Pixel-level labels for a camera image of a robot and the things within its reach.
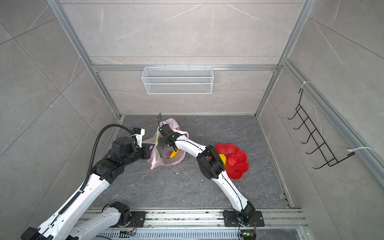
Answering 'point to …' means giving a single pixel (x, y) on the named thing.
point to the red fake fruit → (232, 160)
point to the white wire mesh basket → (178, 80)
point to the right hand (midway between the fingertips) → (168, 138)
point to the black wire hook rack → (313, 132)
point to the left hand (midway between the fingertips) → (155, 142)
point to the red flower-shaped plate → (235, 172)
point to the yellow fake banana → (174, 153)
